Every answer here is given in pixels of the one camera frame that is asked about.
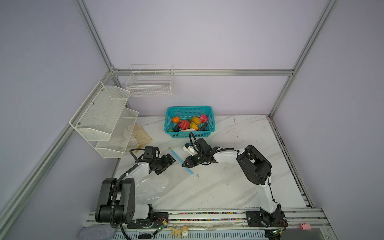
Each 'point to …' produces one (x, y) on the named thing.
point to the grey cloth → (97, 232)
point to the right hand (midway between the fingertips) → (183, 165)
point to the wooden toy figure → (184, 231)
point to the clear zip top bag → (154, 188)
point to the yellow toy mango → (197, 120)
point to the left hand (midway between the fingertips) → (170, 164)
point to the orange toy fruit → (176, 119)
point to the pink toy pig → (305, 226)
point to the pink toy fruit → (204, 118)
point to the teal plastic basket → (190, 121)
